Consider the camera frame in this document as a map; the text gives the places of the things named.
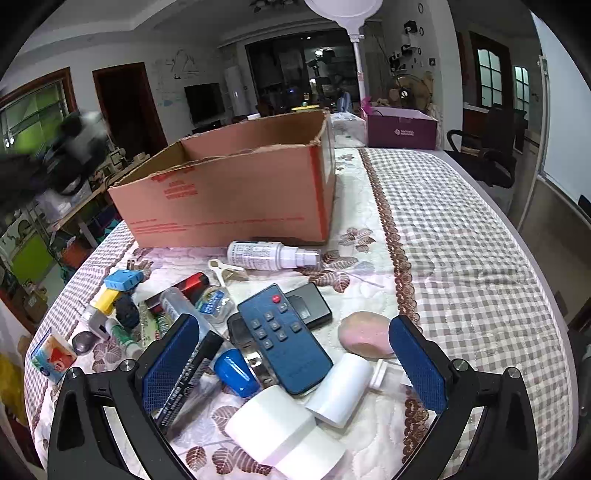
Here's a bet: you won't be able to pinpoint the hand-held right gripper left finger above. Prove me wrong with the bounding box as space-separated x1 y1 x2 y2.
47 314 201 480

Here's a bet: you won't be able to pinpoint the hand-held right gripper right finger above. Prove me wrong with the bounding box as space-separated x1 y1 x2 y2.
389 315 539 480

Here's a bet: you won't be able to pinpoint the black marker pen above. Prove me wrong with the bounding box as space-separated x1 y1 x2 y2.
154 330 225 439

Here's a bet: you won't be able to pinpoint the green white packet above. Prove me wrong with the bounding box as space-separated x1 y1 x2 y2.
139 298 171 347

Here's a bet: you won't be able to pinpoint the clear plastic tube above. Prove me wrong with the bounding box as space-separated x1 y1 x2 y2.
159 287 218 337

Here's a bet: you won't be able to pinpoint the white plastic cylinder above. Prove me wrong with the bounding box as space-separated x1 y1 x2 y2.
305 353 374 428

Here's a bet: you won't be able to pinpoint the yellow square block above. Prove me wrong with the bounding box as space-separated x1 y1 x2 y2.
79 288 126 341

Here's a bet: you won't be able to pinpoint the blue plug adapter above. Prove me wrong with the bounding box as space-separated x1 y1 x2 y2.
104 260 144 295

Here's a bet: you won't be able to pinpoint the dark blue remote control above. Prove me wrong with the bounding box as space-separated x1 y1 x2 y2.
238 284 334 396

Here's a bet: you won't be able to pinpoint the blue tissue packet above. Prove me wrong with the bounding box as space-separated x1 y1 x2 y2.
30 329 77 385

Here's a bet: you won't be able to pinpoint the white spray bottle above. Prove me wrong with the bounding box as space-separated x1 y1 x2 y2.
226 240 321 271

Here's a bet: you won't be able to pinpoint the brown cardboard box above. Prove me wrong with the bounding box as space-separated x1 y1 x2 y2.
107 109 337 250

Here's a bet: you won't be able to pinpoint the green white tube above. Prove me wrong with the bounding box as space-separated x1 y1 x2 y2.
106 320 144 358

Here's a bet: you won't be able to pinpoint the pink oval soap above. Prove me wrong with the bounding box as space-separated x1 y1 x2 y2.
338 311 398 360

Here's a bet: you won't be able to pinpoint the blue plastic cap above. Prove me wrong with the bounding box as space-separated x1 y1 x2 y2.
213 348 262 398

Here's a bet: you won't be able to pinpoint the wooden workbench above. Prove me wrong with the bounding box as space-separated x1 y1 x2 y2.
48 152 153 232

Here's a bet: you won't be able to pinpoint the black rough lump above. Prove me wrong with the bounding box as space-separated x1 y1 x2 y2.
113 295 140 329

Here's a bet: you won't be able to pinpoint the clear jar blue label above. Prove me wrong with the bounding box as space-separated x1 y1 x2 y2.
194 285 233 324

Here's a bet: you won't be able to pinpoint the grey orange marker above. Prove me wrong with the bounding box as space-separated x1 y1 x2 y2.
174 272 211 301

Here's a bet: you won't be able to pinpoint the silver metal clip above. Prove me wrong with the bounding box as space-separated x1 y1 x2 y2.
244 348 280 388

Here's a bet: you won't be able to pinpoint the grey pebble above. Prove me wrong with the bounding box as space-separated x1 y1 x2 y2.
71 330 95 355

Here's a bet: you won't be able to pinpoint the beige clothespin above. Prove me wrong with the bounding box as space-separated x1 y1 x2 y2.
208 259 249 287

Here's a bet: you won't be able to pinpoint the black rectangular box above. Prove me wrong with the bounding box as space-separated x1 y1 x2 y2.
284 282 333 329

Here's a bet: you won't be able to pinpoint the dark wooden doorway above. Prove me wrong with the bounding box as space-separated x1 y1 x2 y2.
92 62 169 158

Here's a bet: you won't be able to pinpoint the checkered quilted tablecloth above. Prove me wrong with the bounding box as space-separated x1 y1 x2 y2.
24 147 578 480

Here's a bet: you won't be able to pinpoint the black television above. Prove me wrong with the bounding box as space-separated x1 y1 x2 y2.
185 82 226 124

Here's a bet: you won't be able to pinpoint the black office chair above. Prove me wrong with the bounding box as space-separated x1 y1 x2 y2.
445 104 527 190

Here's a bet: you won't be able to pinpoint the white tower air conditioner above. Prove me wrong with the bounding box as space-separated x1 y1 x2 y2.
225 65 247 118

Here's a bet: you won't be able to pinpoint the floral tissue box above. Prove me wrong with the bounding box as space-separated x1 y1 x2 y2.
330 113 369 149

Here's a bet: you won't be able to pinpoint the whiteboard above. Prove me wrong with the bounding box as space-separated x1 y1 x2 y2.
531 14 591 217

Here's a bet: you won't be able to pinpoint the standing electric fan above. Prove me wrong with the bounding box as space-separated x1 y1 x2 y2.
385 74 432 112

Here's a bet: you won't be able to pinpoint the brown door glass panes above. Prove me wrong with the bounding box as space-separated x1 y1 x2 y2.
466 32 513 109

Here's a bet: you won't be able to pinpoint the black tripod stand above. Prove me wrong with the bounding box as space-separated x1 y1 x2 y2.
305 48 338 107

